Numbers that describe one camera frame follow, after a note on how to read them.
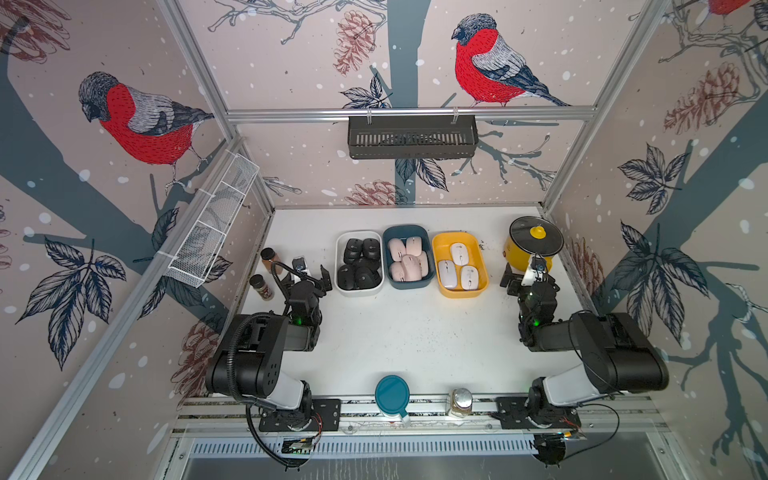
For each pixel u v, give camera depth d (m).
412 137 1.04
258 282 0.88
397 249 1.04
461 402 0.66
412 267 0.97
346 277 0.95
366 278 0.93
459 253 1.03
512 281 0.82
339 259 0.99
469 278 0.97
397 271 0.98
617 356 0.45
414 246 1.04
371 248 1.01
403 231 1.07
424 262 1.01
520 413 0.73
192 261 0.83
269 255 0.95
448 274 0.98
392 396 0.71
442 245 1.06
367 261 1.01
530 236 0.95
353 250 1.01
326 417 0.73
